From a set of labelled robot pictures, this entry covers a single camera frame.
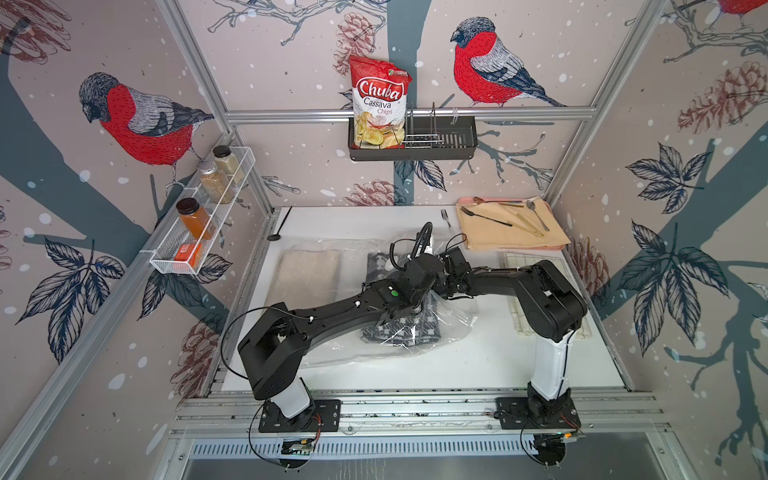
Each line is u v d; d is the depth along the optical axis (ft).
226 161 2.62
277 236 3.65
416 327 2.63
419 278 1.97
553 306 1.73
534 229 3.73
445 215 3.88
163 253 2.16
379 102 2.60
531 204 3.99
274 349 1.41
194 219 2.18
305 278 3.19
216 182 2.44
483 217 3.87
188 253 2.18
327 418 2.40
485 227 3.76
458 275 2.70
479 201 4.01
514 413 2.43
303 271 3.21
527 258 3.22
